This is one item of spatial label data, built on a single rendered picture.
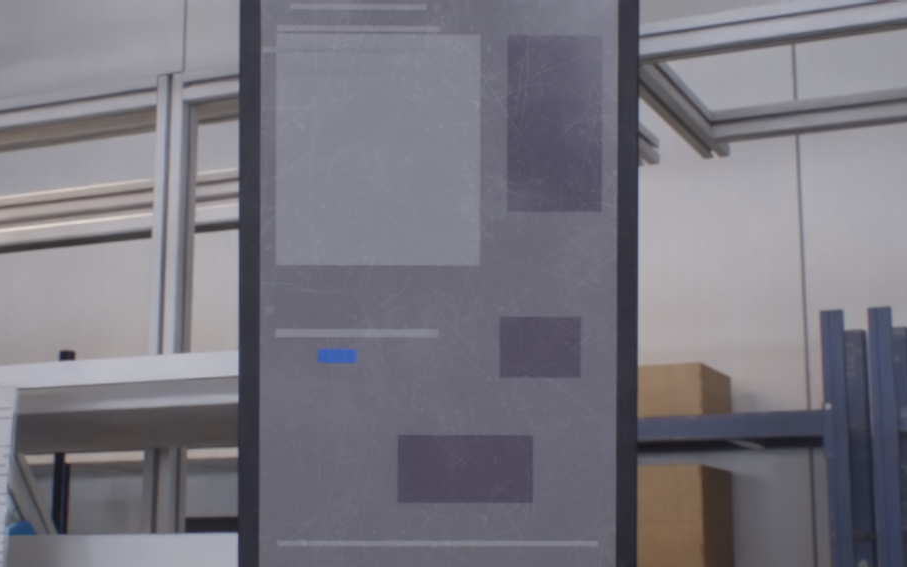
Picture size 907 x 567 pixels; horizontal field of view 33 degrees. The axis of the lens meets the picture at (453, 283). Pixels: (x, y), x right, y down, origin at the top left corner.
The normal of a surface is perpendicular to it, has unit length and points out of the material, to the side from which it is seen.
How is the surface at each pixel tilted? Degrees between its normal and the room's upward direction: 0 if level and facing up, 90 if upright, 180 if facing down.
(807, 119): 90
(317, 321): 101
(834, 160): 90
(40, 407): 90
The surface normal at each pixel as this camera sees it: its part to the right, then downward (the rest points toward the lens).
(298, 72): 0.02, 0.00
